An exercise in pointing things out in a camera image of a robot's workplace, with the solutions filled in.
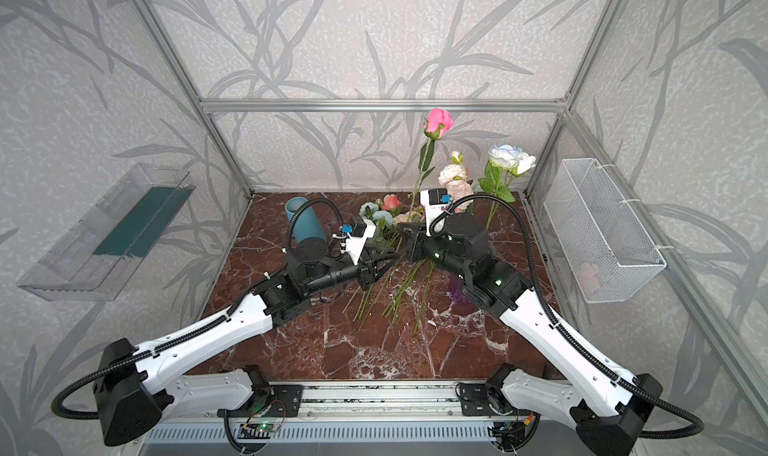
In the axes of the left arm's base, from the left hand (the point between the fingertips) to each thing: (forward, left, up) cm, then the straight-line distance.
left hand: (399, 249), depth 65 cm
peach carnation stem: (+19, -14, +4) cm, 23 cm away
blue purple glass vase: (+7, -18, -34) cm, 39 cm away
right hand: (+5, 0, +5) cm, 7 cm away
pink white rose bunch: (-2, +2, -32) cm, 32 cm away
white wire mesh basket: (-3, -43, +3) cm, 44 cm away
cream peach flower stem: (+6, -2, -32) cm, 32 cm away
